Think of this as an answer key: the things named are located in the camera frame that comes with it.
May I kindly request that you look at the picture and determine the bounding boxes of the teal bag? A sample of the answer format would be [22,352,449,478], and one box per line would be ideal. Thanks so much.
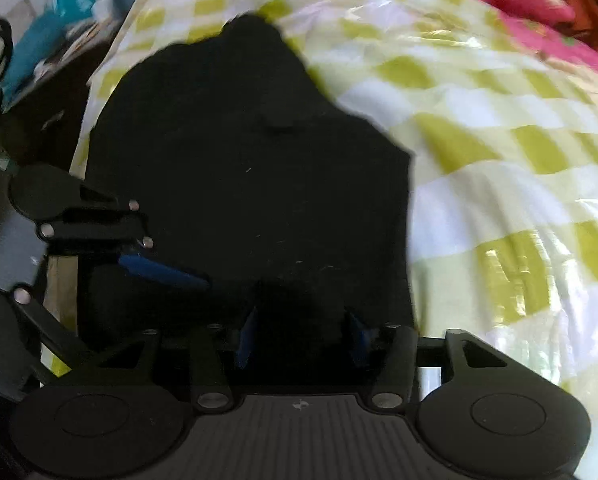
[1,0,100,103]

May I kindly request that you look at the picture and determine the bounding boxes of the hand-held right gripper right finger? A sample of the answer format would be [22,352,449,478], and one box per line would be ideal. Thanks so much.
[346,310,510,411]

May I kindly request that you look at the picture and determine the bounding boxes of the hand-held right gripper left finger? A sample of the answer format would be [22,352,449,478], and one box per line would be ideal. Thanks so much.
[98,305,260,411]

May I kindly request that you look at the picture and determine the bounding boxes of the black pants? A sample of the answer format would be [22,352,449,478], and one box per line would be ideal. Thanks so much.
[76,14,420,361]

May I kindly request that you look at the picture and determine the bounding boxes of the checked cartoon print blanket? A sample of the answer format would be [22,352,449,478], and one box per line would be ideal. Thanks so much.
[69,0,598,480]

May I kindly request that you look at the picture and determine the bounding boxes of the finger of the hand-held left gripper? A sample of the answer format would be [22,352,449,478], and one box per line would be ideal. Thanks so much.
[8,164,211,291]
[10,284,110,377]

